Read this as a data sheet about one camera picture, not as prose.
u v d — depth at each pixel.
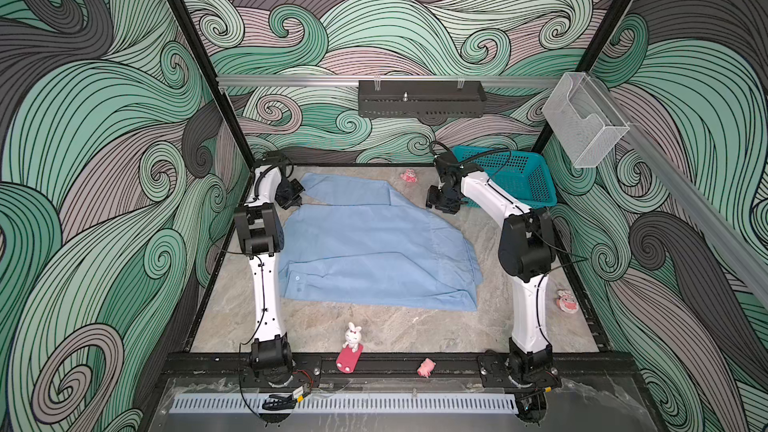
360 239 1.00
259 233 0.69
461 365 0.77
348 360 0.74
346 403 0.70
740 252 0.52
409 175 1.14
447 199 0.84
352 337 0.72
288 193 0.93
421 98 0.94
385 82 0.94
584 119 0.79
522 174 1.14
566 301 0.81
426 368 0.73
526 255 0.55
